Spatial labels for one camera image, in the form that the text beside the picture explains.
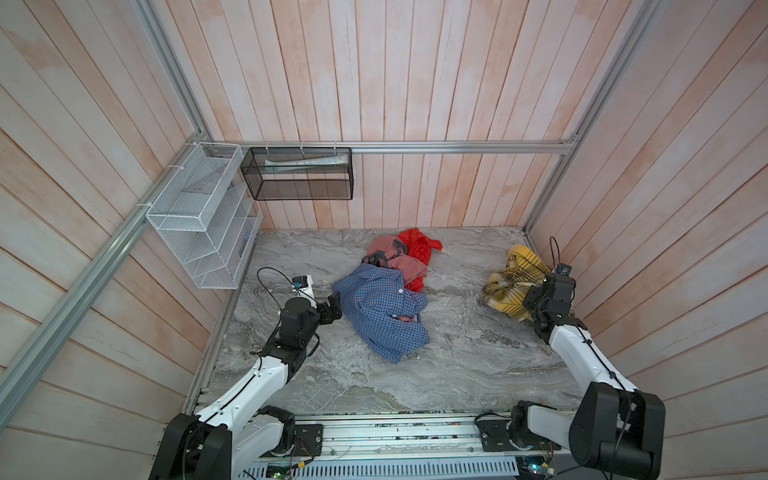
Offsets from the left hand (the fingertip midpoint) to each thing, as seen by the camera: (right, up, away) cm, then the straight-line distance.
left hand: (327, 299), depth 85 cm
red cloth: (+30, +16, +22) cm, 41 cm away
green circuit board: (+53, -38, -14) cm, 67 cm away
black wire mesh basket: (-13, +42, +19) cm, 48 cm away
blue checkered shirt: (+16, -3, -2) cm, 17 cm away
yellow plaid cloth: (+54, +2, +5) cm, 55 cm away
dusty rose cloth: (+21, +15, +15) cm, 30 cm away
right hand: (+64, +3, +2) cm, 64 cm away
